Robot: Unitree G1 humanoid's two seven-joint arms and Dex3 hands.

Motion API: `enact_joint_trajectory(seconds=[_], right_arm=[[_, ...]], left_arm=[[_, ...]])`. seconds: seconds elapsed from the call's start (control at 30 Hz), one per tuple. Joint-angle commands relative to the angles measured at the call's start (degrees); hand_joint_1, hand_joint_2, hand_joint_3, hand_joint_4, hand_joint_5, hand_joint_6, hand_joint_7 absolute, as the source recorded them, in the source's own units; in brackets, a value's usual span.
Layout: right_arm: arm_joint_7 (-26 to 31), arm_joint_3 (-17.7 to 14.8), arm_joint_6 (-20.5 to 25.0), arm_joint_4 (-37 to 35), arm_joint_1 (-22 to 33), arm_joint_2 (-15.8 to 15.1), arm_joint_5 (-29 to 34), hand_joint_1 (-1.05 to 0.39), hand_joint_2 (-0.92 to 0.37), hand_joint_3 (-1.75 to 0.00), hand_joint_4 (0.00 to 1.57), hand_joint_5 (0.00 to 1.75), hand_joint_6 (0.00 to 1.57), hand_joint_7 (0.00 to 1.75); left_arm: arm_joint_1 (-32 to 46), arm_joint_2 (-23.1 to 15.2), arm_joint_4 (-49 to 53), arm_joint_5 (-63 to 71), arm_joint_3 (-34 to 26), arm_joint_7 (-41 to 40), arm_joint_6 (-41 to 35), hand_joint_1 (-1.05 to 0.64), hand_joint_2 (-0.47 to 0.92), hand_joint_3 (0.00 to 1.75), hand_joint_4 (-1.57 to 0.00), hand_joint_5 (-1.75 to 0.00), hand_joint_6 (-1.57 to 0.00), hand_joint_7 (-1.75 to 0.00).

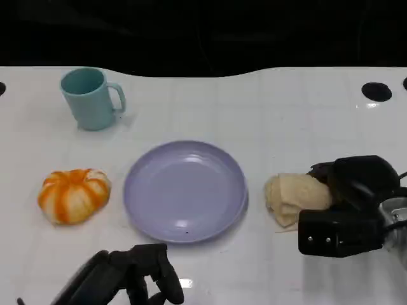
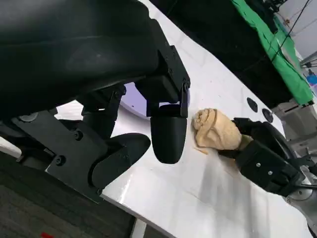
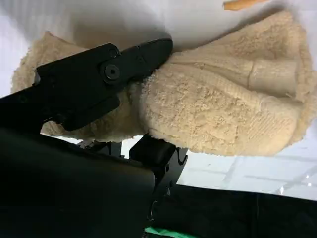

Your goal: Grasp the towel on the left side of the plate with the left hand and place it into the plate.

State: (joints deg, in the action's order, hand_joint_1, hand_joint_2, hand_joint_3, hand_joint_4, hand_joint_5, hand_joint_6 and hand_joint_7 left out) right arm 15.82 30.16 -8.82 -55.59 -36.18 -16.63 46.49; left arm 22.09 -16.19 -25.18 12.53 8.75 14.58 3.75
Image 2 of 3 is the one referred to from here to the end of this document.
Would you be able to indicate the beige towel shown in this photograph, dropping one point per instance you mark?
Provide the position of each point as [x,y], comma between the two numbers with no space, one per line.
[218,131]

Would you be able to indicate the white table leg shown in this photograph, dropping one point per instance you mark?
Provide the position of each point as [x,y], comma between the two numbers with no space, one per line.
[138,229]

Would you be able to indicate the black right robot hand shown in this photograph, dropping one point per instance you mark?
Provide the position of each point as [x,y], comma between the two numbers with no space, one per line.
[267,161]

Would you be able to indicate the green cloth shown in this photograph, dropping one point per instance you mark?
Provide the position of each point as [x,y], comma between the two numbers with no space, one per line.
[284,62]

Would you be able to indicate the black table grommet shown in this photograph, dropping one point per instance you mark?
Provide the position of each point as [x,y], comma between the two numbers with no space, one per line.
[267,115]
[252,104]

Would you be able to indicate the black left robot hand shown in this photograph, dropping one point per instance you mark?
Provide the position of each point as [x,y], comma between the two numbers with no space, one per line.
[74,49]

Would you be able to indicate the black backdrop cloth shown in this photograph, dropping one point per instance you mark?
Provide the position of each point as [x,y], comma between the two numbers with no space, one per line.
[223,32]

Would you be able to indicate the lilac plate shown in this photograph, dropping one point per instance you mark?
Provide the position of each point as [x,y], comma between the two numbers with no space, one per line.
[133,99]

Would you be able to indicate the grey machine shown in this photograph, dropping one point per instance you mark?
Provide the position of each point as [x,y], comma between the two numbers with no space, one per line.
[297,119]

